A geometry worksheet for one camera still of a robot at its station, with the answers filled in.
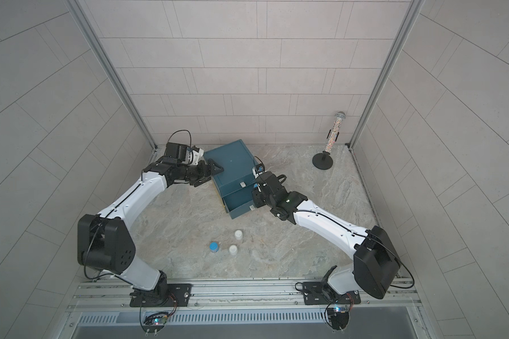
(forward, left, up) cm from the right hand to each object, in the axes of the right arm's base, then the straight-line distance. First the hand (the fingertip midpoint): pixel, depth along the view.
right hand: (256, 189), depth 82 cm
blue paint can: (-16, +18, -13) cm, 27 cm away
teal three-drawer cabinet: (+7, +9, +6) cm, 13 cm away
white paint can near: (-18, +10, -12) cm, 24 cm away
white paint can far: (-13, +8, -12) cm, 19 cm away
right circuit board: (-41, -25, -17) cm, 50 cm away
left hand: (+8, +14, +4) cm, 17 cm away
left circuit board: (-39, +33, -12) cm, 52 cm away
